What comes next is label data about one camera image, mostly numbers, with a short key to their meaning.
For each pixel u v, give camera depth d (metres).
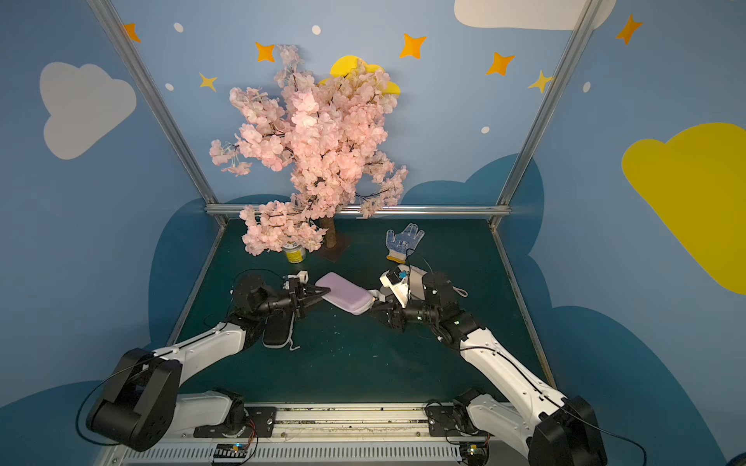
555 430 0.39
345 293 0.74
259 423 0.73
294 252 1.05
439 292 0.58
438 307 0.60
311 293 0.76
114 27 0.70
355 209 1.01
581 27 0.72
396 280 0.66
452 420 0.75
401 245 1.15
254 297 0.67
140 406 0.42
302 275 0.82
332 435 0.73
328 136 0.60
